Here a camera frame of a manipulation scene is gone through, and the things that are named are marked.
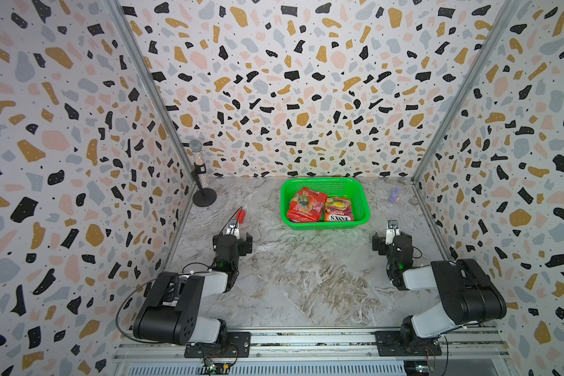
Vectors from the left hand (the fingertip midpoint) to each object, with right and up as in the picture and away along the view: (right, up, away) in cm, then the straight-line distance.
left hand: (235, 232), depth 92 cm
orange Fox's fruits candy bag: (+42, +9, +12) cm, 45 cm away
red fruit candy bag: (+28, +11, +8) cm, 31 cm away
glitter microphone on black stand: (-20, +15, +22) cm, 33 cm away
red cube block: (-1, +6, +12) cm, 13 cm away
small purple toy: (+70, +14, +19) cm, 74 cm away
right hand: (+62, 0, +2) cm, 62 cm away
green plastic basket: (+52, +18, +20) cm, 58 cm away
